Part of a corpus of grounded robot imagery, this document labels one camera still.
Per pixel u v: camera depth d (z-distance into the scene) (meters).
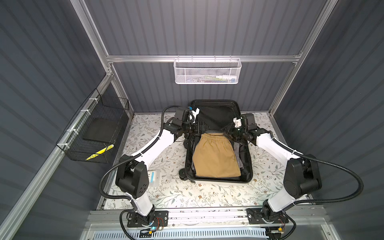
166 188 0.84
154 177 0.85
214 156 0.84
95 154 0.66
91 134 0.70
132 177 0.45
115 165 0.42
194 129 0.74
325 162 0.42
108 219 0.75
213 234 0.77
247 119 0.69
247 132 0.68
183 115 0.65
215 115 1.11
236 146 0.91
